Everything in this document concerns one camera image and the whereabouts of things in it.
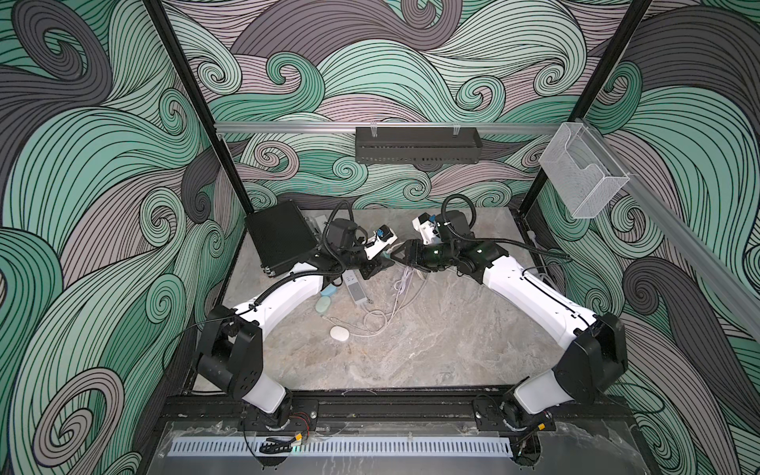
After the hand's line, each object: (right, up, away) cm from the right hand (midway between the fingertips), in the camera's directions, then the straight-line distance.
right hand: (392, 259), depth 76 cm
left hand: (-1, +2, +5) cm, 5 cm away
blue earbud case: (-20, -12, +19) cm, 30 cm away
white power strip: (-11, -11, +18) cm, 24 cm away
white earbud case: (-15, -23, +9) cm, 29 cm away
